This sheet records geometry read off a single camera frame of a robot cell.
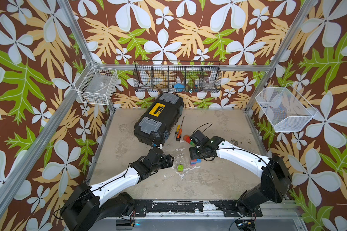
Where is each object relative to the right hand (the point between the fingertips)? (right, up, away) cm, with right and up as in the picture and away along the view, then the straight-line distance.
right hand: (192, 154), depth 85 cm
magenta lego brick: (+1, -8, +4) cm, 9 cm away
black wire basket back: (-9, +51, +14) cm, 54 cm away
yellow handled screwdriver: (-8, +14, +21) cm, 26 cm away
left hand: (-13, -2, -2) cm, 13 cm away
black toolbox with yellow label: (-24, +16, +1) cm, 29 cm away
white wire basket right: (+54, +26, -3) cm, 60 cm away
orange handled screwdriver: (-7, +11, +17) cm, 21 cm away
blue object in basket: (-7, +43, +8) cm, 44 cm away
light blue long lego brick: (+4, -4, +1) cm, 6 cm away
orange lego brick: (-7, -11, +3) cm, 14 cm away
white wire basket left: (-59, +42, +1) cm, 73 cm away
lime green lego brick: (-7, -8, +1) cm, 11 cm away
